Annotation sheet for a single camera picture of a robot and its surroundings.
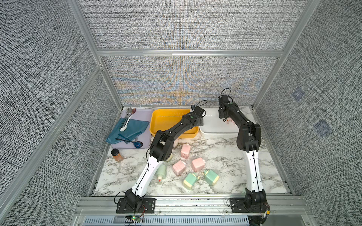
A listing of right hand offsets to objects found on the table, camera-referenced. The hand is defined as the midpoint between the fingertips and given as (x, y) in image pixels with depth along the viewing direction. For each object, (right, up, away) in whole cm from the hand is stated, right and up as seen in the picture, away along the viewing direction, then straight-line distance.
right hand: (228, 109), depth 107 cm
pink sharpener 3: (-37, -35, -27) cm, 57 cm away
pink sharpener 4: (-26, -34, -25) cm, 49 cm away
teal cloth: (-71, -14, 0) cm, 72 cm away
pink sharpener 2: (-33, -27, -20) cm, 47 cm away
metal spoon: (-78, -1, +7) cm, 78 cm away
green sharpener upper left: (-43, -32, -19) cm, 57 cm away
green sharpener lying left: (-47, -37, -29) cm, 66 cm away
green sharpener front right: (-19, -39, -30) cm, 53 cm away
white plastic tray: (-11, -13, -1) cm, 17 cm away
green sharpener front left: (-31, -41, -31) cm, 60 cm away
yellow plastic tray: (-52, -7, +5) cm, 52 cm away
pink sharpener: (-38, -23, -16) cm, 47 cm away
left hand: (-24, -7, -3) cm, 25 cm away
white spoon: (-78, -14, -2) cm, 79 cm away
